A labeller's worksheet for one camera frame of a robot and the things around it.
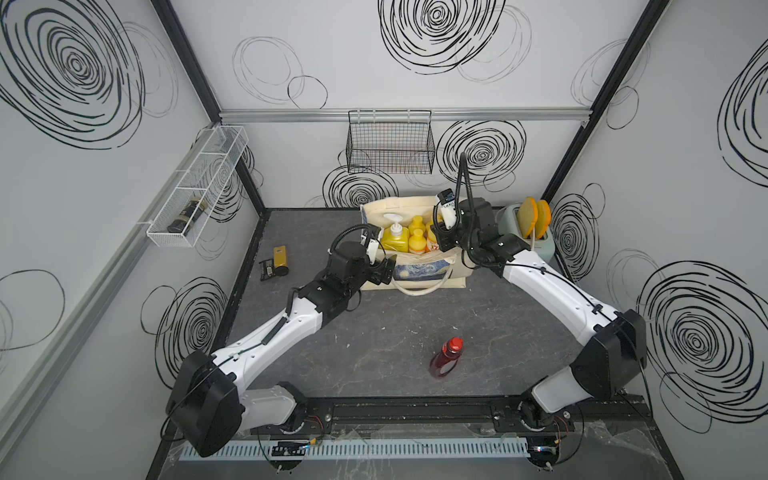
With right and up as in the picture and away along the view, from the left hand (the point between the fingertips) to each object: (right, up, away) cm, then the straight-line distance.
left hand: (380, 250), depth 79 cm
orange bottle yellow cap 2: (+10, +2, +6) cm, 12 cm away
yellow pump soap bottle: (+4, +3, +5) cm, 8 cm away
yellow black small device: (-36, -6, +20) cm, 42 cm away
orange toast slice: (+49, +9, +10) cm, 50 cm away
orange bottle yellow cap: (+11, +7, +8) cm, 15 cm away
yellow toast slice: (+45, +10, +13) cm, 48 cm away
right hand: (+16, +7, +2) cm, 18 cm away
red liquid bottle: (+16, -26, -8) cm, 32 cm away
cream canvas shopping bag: (+11, -8, +10) cm, 17 cm away
